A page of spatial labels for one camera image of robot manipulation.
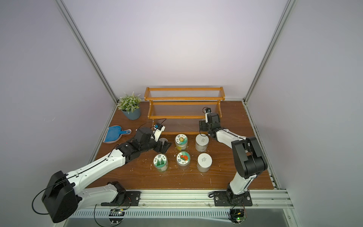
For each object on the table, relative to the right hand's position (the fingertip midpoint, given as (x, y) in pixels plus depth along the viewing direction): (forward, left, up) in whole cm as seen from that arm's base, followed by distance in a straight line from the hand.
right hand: (208, 118), depth 96 cm
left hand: (-20, +25, +5) cm, 33 cm away
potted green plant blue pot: (+6, +56, +7) cm, 56 cm away
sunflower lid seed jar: (-18, +18, -1) cm, 25 cm away
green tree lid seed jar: (-31, +29, -1) cm, 42 cm away
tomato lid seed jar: (-28, +16, -1) cm, 33 cm away
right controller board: (-53, -12, -10) cm, 55 cm away
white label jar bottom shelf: (-29, +4, -1) cm, 30 cm away
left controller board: (-55, +50, -12) cm, 76 cm away
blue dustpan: (-8, +68, -8) cm, 68 cm away
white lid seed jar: (-17, +5, 0) cm, 18 cm away
